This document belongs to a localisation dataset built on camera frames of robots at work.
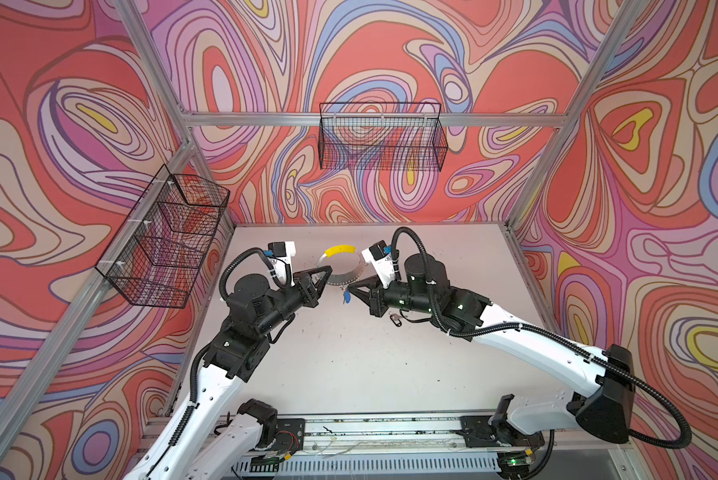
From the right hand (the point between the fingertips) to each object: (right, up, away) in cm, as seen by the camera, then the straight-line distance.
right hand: (354, 295), depth 67 cm
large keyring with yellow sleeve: (-1, +4, +1) cm, 4 cm away
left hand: (-4, +6, -3) cm, 8 cm away
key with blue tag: (-2, 0, 0) cm, 2 cm away
